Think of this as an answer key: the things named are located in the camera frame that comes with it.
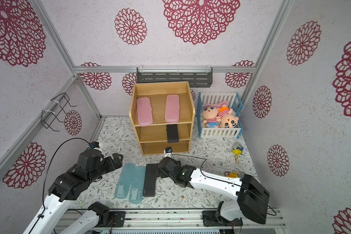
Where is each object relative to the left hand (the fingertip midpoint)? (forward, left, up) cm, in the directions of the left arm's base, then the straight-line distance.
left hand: (116, 160), depth 72 cm
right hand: (+2, -24, -11) cm, 27 cm away
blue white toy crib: (+55, -75, -11) cm, 94 cm away
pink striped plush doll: (+41, -54, -8) cm, 68 cm away
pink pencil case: (+24, -13, +10) cm, 29 cm away
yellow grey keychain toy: (+15, -69, -18) cm, 73 cm away
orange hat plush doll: (+35, -65, -10) cm, 74 cm away
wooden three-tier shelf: (+18, -14, -6) cm, 23 cm away
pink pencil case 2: (+26, -28, +10) cm, 39 cm away
